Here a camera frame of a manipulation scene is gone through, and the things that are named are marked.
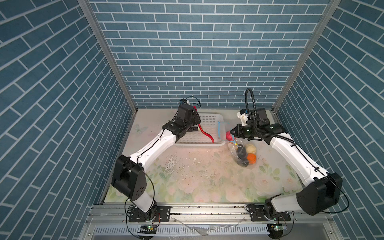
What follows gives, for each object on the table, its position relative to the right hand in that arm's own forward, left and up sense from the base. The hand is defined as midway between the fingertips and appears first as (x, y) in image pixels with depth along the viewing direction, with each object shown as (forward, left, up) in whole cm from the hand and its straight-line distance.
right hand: (229, 129), depth 79 cm
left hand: (+7, +17, +3) cm, 18 cm away
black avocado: (-6, -8, -13) cm, 17 cm away
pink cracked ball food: (+3, -1, -11) cm, 11 cm away
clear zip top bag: (-3, -3, -12) cm, 12 cm away
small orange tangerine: (-6, -15, -19) cm, 25 cm away
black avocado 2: (-10, -9, -16) cm, 21 cm away
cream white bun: (0, -16, -18) cm, 24 cm away
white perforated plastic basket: (+20, +9, -20) cm, 30 cm away
